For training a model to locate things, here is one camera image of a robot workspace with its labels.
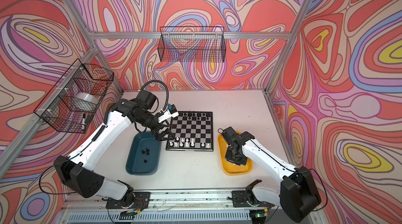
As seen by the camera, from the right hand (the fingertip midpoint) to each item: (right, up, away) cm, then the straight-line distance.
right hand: (235, 164), depth 80 cm
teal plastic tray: (-54, -1, +3) cm, 54 cm away
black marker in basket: (-72, +23, -8) cm, 76 cm away
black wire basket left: (-80, +30, -13) cm, 87 cm away
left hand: (-31, +19, -7) cm, 37 cm away
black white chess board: (-23, +14, +16) cm, 31 cm away
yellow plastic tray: (-2, -3, +2) cm, 4 cm away
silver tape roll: (-71, +33, -8) cm, 79 cm away
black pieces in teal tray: (-48, +3, +8) cm, 49 cm away
